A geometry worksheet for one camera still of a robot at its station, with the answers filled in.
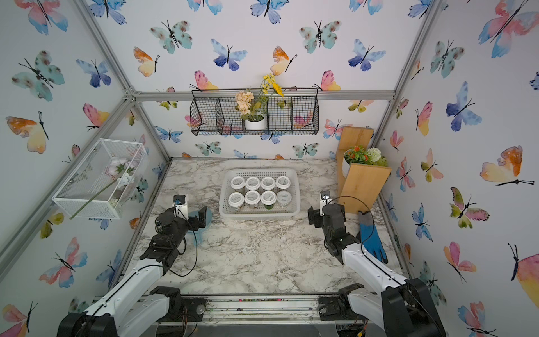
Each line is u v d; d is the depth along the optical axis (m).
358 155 0.88
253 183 1.01
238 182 1.01
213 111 0.98
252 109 0.86
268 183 1.00
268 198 0.96
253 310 0.75
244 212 0.99
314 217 0.77
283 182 1.01
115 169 0.74
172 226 0.63
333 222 0.63
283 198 0.97
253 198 0.95
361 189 0.87
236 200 0.94
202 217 0.77
